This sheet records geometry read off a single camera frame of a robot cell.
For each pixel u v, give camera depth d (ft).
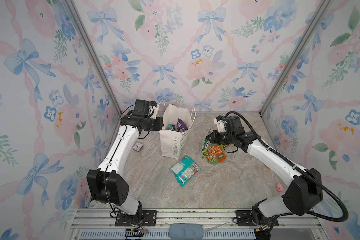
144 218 2.40
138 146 3.20
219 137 2.35
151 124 2.19
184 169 2.87
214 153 3.17
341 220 1.26
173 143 2.67
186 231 2.23
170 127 3.12
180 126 3.12
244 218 2.42
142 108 1.98
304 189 1.37
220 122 2.45
